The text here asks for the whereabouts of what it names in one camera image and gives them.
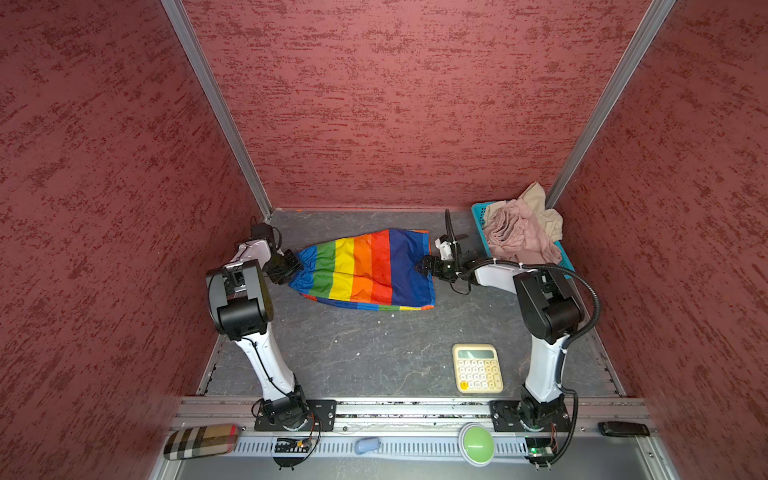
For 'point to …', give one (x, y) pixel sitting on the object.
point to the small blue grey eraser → (366, 444)
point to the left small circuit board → (289, 452)
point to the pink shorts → (513, 234)
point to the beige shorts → (535, 196)
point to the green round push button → (476, 444)
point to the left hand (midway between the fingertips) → (299, 274)
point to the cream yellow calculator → (478, 368)
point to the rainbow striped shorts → (380, 270)
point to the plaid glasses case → (201, 440)
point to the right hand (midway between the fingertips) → (423, 273)
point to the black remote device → (624, 428)
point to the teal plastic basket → (479, 209)
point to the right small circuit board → (540, 450)
